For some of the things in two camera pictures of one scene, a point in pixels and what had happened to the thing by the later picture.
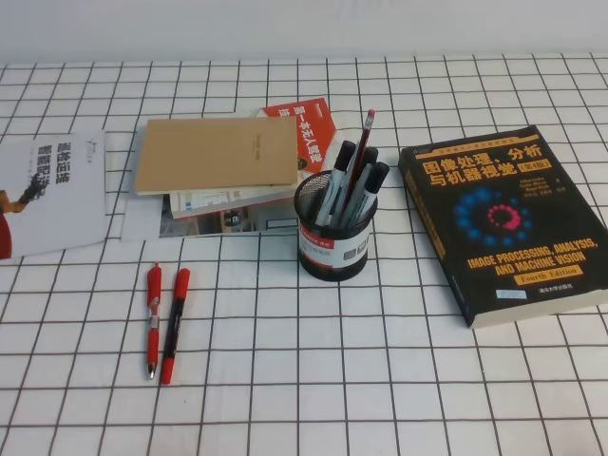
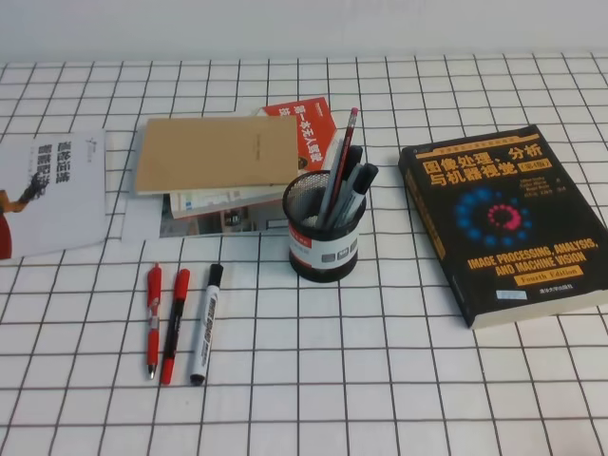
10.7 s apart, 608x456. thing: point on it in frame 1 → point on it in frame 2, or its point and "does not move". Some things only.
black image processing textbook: (514, 234) does not move
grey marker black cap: (370, 157) → (352, 160)
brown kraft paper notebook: (214, 154) does not move
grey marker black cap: (373, 185) → (361, 186)
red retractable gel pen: (154, 287) does not move
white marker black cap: (334, 186) → (207, 325)
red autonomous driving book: (315, 131) does not move
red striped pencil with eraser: (359, 166) → (353, 116)
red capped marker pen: (181, 282) does not move
